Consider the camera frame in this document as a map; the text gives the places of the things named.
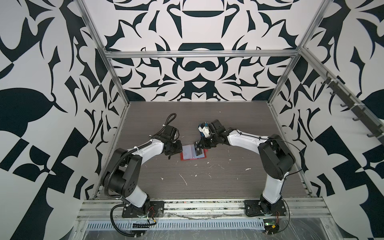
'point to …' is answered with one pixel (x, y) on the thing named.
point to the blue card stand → (201, 133)
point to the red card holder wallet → (189, 153)
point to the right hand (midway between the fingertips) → (198, 144)
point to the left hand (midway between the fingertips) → (181, 146)
